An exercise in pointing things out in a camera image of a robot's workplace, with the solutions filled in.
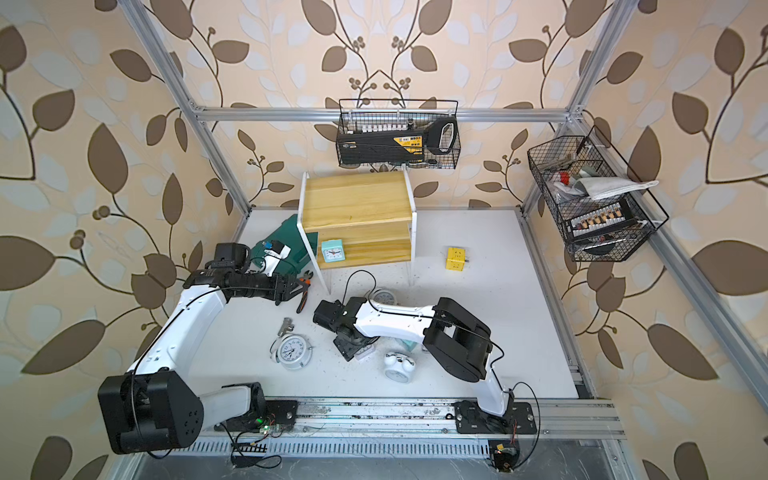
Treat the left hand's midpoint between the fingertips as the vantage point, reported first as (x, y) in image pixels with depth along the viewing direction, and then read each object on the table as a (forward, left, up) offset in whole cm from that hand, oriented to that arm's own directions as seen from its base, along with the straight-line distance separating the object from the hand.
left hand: (297, 283), depth 80 cm
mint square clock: (-12, -31, -12) cm, 35 cm away
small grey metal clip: (-5, +6, -16) cm, 18 cm away
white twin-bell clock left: (-13, +2, -14) cm, 20 cm away
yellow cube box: (+17, -47, -11) cm, 51 cm away
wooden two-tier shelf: (+12, -20, +16) cm, 28 cm away
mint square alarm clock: (+9, -9, +3) cm, 13 cm away
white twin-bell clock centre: (+4, -23, -14) cm, 28 cm away
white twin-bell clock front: (-19, -28, -9) cm, 35 cm away
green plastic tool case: (+29, +13, -13) cm, 34 cm away
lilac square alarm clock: (-13, -18, -13) cm, 26 cm away
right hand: (-10, -16, -15) cm, 24 cm away
